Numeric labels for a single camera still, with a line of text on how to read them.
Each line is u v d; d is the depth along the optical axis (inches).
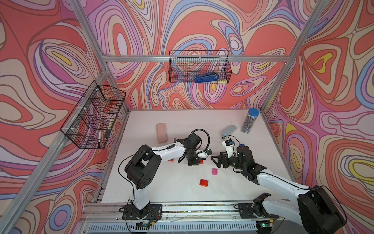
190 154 27.0
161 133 40.1
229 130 41.2
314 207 16.0
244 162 25.6
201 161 35.0
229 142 29.4
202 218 28.5
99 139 28.8
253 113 35.9
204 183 32.2
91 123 30.9
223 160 28.9
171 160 35.6
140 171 18.8
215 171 33.8
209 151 31.0
